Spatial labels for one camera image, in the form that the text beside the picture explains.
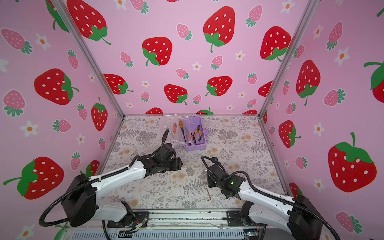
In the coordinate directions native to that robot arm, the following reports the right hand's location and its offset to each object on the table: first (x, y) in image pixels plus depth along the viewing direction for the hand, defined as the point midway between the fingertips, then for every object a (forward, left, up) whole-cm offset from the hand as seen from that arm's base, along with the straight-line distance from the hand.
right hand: (208, 175), depth 83 cm
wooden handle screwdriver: (+33, +22, +4) cm, 40 cm away
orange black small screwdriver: (+31, +27, +2) cm, 41 cm away
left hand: (+4, +17, +4) cm, 18 cm away
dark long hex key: (-9, -2, -7) cm, 11 cm away
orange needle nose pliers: (+30, +16, -4) cm, 35 cm away
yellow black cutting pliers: (+38, +11, -4) cm, 39 cm away
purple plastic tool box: (+34, +18, -4) cm, 39 cm away
